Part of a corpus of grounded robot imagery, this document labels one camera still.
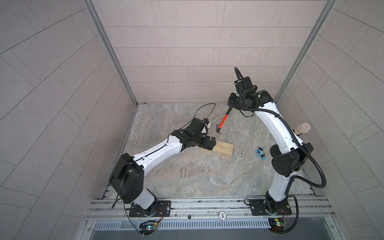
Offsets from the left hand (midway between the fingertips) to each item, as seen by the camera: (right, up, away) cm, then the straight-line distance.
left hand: (211, 140), depth 82 cm
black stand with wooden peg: (+42, +8, -12) cm, 44 cm away
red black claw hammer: (+4, +7, +3) cm, 9 cm away
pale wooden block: (+8, -6, +7) cm, 12 cm away
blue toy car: (+30, -9, +7) cm, 32 cm away
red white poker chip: (+19, -9, +8) cm, 23 cm away
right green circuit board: (+29, -36, -14) cm, 49 cm away
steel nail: (-17, -18, +3) cm, 25 cm away
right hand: (+9, +22, -1) cm, 24 cm away
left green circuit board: (-29, -36, -17) cm, 49 cm away
